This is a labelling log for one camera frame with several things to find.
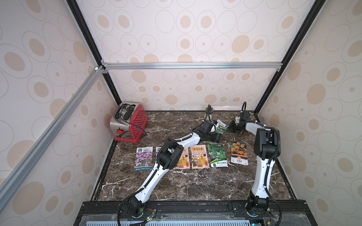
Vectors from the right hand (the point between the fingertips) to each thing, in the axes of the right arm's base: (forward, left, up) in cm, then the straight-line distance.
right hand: (234, 127), depth 109 cm
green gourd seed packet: (-26, +15, 0) cm, 30 cm away
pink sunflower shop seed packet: (-31, +37, 0) cm, 49 cm away
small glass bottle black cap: (+8, +20, +8) cm, 23 cm away
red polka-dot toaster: (-14, +73, +19) cm, 77 cm away
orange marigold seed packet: (-22, 0, -1) cm, 22 cm away
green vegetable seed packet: (0, +10, 0) cm, 10 cm away
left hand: (-13, +10, +4) cm, 17 cm away
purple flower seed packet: (-30, +64, +2) cm, 70 cm away
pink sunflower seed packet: (-26, +27, -1) cm, 38 cm away
